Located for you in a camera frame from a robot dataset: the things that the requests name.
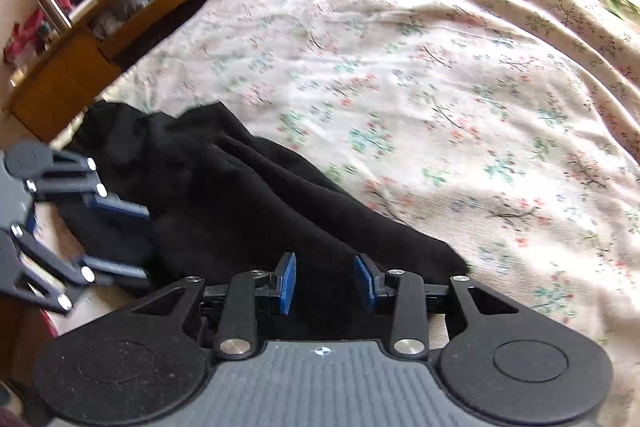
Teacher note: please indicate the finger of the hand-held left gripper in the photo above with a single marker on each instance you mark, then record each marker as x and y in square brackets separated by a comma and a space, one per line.
[115, 271]
[120, 207]

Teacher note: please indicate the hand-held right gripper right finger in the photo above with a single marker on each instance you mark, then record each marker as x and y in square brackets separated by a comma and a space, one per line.
[364, 284]

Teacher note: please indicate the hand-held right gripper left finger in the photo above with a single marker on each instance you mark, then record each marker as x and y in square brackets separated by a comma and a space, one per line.
[286, 283]

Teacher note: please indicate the black pants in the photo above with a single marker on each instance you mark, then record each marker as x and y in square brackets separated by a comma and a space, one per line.
[225, 197]

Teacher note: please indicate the wooden desk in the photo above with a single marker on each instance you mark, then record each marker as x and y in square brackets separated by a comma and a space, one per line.
[65, 77]

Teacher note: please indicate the white floral bed sheet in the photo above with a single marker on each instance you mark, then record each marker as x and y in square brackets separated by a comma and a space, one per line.
[400, 107]

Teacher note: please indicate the silver metal cup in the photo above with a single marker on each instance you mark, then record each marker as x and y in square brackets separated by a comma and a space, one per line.
[55, 9]

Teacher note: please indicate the grey cloth bundle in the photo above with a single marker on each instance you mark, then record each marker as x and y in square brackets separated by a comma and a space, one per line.
[130, 9]

